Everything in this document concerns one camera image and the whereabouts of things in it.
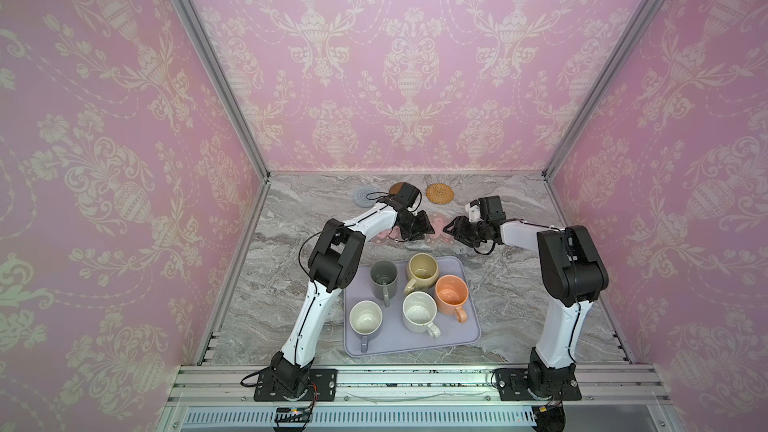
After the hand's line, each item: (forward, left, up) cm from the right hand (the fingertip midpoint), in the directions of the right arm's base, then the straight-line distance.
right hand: (449, 231), depth 101 cm
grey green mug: (-16, +22, -1) cm, 28 cm away
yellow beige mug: (-14, +10, 0) cm, 17 cm away
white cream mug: (-26, +13, -2) cm, 29 cm away
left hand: (-1, +6, 0) cm, 6 cm away
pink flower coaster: (-1, +20, 0) cm, 20 cm away
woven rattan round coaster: (+20, 0, -3) cm, 20 cm away
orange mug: (-21, +3, -2) cm, 22 cm away
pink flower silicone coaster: (+5, +3, -1) cm, 6 cm away
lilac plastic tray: (-18, +31, -1) cm, 36 cm away
